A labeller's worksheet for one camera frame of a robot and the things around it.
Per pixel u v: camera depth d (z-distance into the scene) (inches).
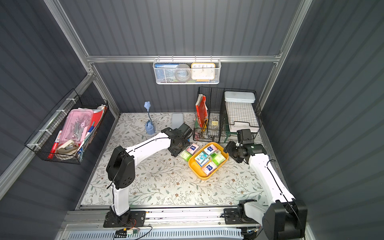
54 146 25.6
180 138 26.2
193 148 37.9
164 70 32.7
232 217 29.0
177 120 45.5
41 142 23.9
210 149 36.8
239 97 39.3
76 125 28.4
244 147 23.5
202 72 34.9
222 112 45.7
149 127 40.2
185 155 36.8
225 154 36.0
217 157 35.0
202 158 35.0
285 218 15.1
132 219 28.9
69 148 25.4
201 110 45.6
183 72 35.7
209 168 34.5
